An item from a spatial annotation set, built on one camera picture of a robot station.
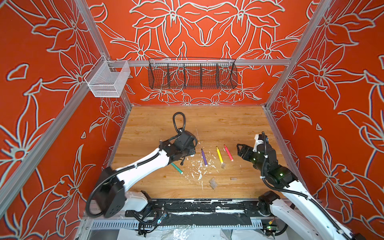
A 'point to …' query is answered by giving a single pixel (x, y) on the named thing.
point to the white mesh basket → (107, 78)
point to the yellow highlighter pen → (219, 155)
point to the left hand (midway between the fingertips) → (193, 147)
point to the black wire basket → (191, 73)
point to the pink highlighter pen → (228, 153)
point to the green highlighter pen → (178, 169)
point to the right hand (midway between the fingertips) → (240, 145)
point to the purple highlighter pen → (204, 158)
